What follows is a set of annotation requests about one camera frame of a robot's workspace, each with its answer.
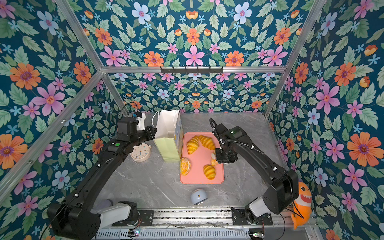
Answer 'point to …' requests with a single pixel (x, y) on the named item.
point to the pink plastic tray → (201, 157)
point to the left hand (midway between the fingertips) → (158, 125)
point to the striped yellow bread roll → (209, 171)
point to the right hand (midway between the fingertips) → (221, 160)
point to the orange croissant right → (207, 142)
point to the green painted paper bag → (169, 135)
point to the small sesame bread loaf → (185, 165)
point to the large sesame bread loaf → (214, 161)
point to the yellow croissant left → (192, 144)
